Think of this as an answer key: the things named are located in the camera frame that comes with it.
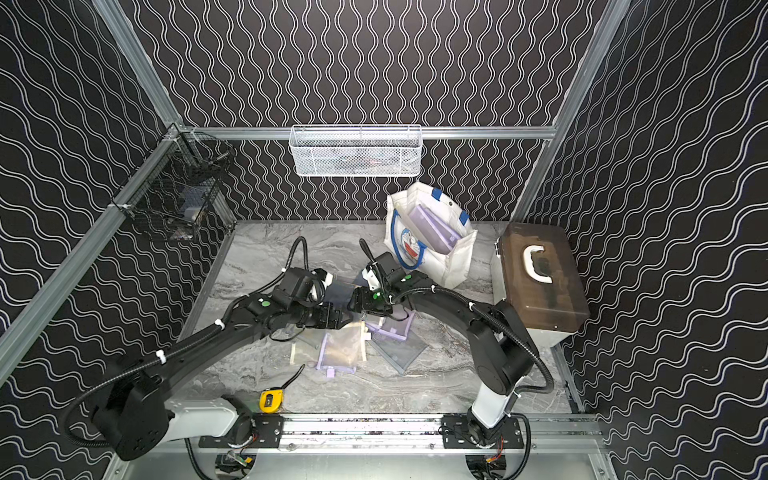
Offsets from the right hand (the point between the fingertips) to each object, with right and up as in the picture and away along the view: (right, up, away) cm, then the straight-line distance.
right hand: (355, 308), depth 85 cm
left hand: (-3, 0, -6) cm, 6 cm away
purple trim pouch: (+27, +22, +10) cm, 36 cm away
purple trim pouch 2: (-4, -12, +1) cm, 13 cm away
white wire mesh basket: (-4, +59, +40) cm, 72 cm away
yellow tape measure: (-21, -23, -7) cm, 32 cm away
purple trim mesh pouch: (+27, +22, +10) cm, 36 cm away
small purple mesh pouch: (+11, -8, +6) cm, 15 cm away
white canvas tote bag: (+17, +18, +10) cm, 26 cm away
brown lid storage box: (+49, +11, -5) cm, 50 cm away
